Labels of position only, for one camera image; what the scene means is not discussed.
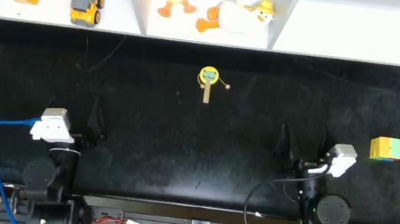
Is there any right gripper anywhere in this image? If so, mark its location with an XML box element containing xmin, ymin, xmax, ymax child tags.
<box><xmin>269</xmin><ymin>121</ymin><xmax>335</xmax><ymax>177</ymax></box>

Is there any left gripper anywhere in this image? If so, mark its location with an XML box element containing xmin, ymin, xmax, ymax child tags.
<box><xmin>40</xmin><ymin>89</ymin><xmax>112</xmax><ymax>152</ymax></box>

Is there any many-coloured puzzle cube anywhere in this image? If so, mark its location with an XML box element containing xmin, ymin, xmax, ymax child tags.
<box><xmin>367</xmin><ymin>133</ymin><xmax>400</xmax><ymax>166</ymax></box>

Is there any yellow rattle drum toy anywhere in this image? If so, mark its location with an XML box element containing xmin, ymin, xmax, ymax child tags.
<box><xmin>193</xmin><ymin>64</ymin><xmax>234</xmax><ymax>108</ymax></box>

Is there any grey and yellow toy truck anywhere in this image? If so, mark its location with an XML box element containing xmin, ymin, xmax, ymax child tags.
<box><xmin>67</xmin><ymin>0</ymin><xmax>106</xmax><ymax>30</ymax></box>

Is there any white shelf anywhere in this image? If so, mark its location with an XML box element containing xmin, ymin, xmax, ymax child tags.
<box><xmin>0</xmin><ymin>0</ymin><xmax>400</xmax><ymax>73</ymax></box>

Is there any white plush duck yellow hat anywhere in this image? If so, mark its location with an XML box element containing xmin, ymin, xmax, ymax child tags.
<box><xmin>194</xmin><ymin>0</ymin><xmax>278</xmax><ymax>43</ymax></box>

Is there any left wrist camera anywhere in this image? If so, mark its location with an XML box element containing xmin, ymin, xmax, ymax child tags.
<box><xmin>28</xmin><ymin>104</ymin><xmax>80</xmax><ymax>147</ymax></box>

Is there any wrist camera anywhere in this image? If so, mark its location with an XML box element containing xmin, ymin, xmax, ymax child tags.
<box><xmin>317</xmin><ymin>140</ymin><xmax>360</xmax><ymax>182</ymax></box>
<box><xmin>28</xmin><ymin>104</ymin><xmax>80</xmax><ymax>147</ymax></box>

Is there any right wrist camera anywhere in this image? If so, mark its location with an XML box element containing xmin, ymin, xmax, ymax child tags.
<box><xmin>317</xmin><ymin>140</ymin><xmax>360</xmax><ymax>182</ymax></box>

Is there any blue cable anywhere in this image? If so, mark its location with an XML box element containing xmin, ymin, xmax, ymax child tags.
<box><xmin>0</xmin><ymin>112</ymin><xmax>43</xmax><ymax>224</ymax></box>

